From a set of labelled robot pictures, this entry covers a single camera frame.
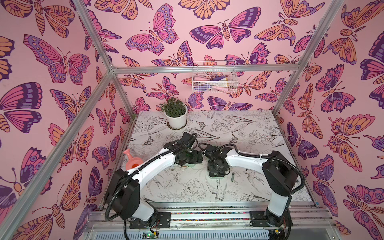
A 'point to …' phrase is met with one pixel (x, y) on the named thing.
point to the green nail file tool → (232, 177)
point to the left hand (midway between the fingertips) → (198, 158)
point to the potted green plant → (175, 111)
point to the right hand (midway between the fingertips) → (212, 168)
